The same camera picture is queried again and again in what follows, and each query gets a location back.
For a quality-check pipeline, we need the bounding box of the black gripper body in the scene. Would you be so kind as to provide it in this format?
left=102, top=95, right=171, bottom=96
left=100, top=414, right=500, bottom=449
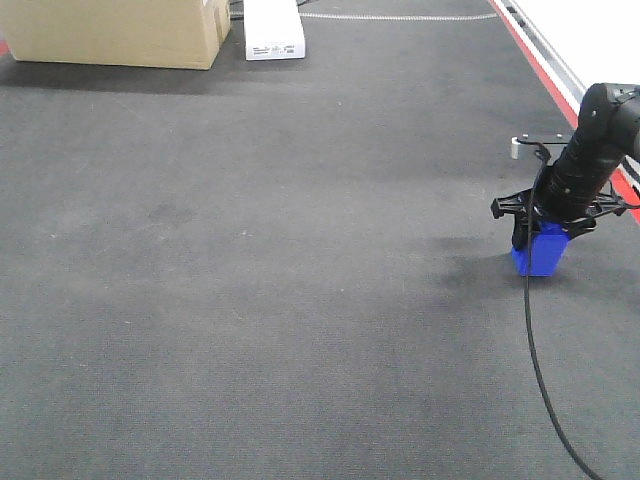
left=534, top=166, right=615, bottom=224

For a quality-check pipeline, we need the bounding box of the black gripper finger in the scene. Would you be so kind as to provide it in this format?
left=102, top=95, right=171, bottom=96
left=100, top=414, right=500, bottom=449
left=491, top=191, right=544, bottom=252
left=564, top=196, right=640, bottom=241

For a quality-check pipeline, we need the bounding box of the blue plastic box with knob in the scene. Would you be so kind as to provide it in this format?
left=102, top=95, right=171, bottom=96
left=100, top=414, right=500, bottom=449
left=509, top=219, right=572, bottom=278

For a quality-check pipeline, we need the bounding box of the long white box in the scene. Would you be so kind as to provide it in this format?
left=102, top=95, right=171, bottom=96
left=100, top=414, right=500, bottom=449
left=243, top=0, right=307, bottom=62

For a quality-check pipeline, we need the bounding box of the brown cardboard box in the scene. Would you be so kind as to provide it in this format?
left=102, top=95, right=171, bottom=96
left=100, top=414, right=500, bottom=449
left=0, top=0, right=233, bottom=71

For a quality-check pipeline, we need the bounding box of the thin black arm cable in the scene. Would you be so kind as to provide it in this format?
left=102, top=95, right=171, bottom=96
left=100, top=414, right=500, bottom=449
left=519, top=141, right=604, bottom=480

